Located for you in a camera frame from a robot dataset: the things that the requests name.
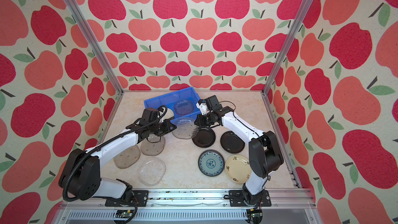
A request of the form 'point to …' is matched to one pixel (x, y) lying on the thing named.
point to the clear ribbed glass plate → (184, 107)
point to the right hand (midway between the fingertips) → (199, 121)
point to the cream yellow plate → (238, 168)
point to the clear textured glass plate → (152, 171)
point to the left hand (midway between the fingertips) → (179, 127)
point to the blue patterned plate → (211, 163)
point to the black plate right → (231, 142)
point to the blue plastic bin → (169, 99)
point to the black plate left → (204, 137)
